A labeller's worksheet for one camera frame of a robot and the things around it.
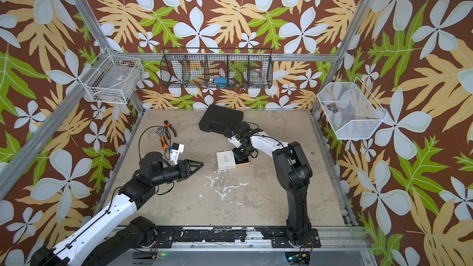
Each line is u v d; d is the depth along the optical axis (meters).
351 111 0.84
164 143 1.04
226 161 0.93
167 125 1.11
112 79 0.85
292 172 0.53
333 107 0.86
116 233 0.56
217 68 0.98
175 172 0.67
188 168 0.66
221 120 1.07
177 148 0.70
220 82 0.94
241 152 0.86
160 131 1.10
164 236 0.74
